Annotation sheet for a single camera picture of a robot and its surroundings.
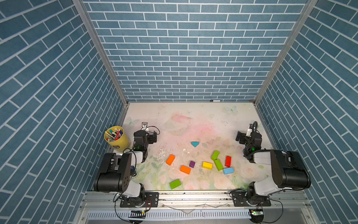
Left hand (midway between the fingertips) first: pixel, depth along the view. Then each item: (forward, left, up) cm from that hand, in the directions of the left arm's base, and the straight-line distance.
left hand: (150, 130), depth 94 cm
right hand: (-1, -67, 0) cm, 67 cm away
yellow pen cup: (-6, +20, +3) cm, 22 cm away
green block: (-15, -43, -5) cm, 46 cm away
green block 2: (-20, -45, -7) cm, 50 cm away
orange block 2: (-24, -24, -6) cm, 34 cm away
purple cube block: (-21, -28, -5) cm, 36 cm away
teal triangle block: (-6, -31, -6) cm, 32 cm away
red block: (-19, -51, -6) cm, 55 cm away
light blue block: (-25, -49, -6) cm, 55 cm away
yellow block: (-21, -38, -5) cm, 44 cm away
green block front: (-32, -18, -6) cm, 37 cm away
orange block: (-18, -15, -6) cm, 24 cm away
